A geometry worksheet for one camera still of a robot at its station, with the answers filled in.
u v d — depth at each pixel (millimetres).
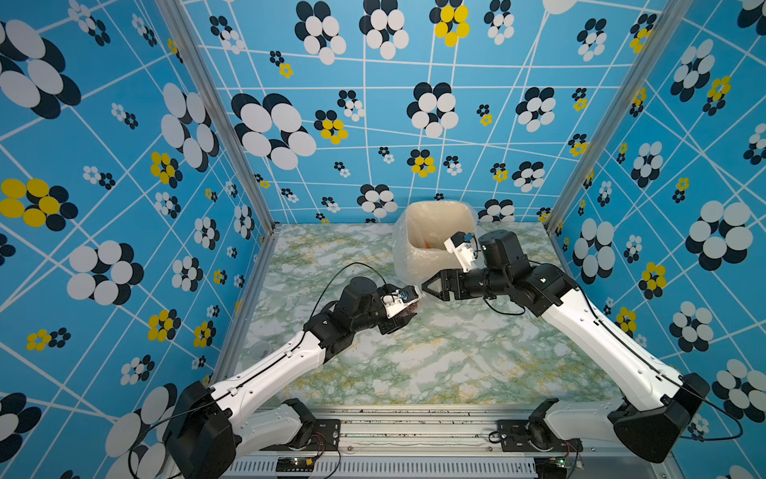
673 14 681
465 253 630
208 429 381
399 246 844
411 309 720
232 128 914
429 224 911
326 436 734
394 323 655
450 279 605
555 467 699
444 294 598
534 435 658
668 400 380
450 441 735
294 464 723
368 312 608
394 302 627
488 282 569
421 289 655
